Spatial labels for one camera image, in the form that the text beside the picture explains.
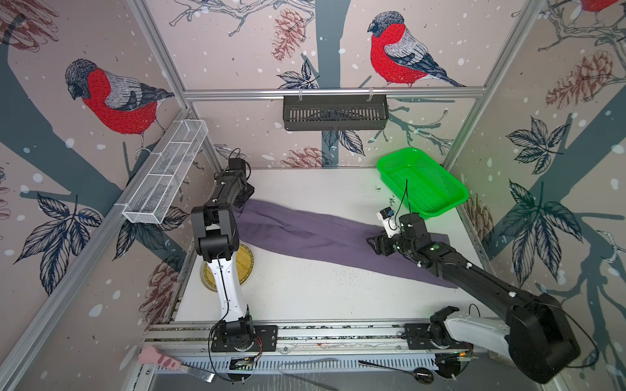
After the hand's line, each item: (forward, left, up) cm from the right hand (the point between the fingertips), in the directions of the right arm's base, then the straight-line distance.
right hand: (375, 232), depth 86 cm
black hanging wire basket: (+50, +15, +17) cm, 54 cm away
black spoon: (-40, -10, -10) cm, 42 cm away
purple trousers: (+2, +19, -9) cm, 21 cm away
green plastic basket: (+33, -27, -10) cm, 44 cm away
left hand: (+20, +52, -2) cm, 55 cm away
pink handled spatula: (-38, +68, -7) cm, 78 cm away
